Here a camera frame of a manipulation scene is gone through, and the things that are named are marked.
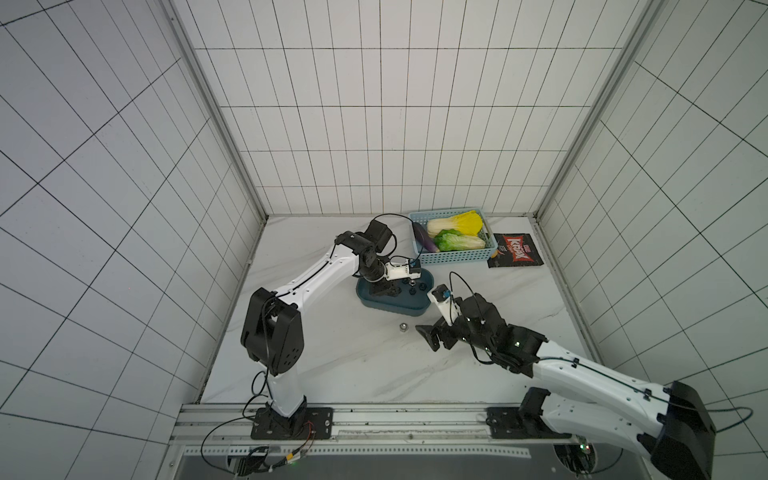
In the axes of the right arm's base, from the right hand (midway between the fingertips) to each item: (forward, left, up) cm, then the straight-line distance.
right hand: (420, 319), depth 76 cm
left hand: (+9, +10, -1) cm, 13 cm away
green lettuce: (+32, -12, -6) cm, 35 cm away
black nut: (+18, -2, -13) cm, 22 cm away
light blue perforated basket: (+27, -3, -9) cm, 28 cm away
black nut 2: (+16, +2, -14) cm, 21 cm away
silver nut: (+4, +4, -14) cm, 15 cm away
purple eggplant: (+39, -3, -13) cm, 41 cm away
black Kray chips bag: (+37, -37, -15) cm, 54 cm away
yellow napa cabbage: (+41, -18, -6) cm, 45 cm away
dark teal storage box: (+12, +2, -13) cm, 18 cm away
